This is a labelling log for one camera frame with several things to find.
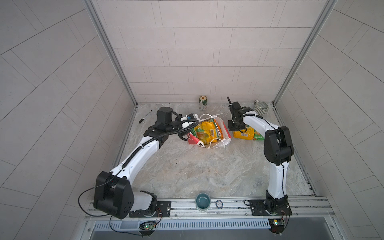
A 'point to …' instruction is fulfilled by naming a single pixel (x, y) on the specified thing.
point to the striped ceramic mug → (261, 108)
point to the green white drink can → (203, 102)
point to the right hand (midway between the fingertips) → (232, 127)
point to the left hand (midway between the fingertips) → (197, 119)
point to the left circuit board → (147, 228)
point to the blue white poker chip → (219, 204)
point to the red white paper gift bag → (226, 137)
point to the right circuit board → (277, 225)
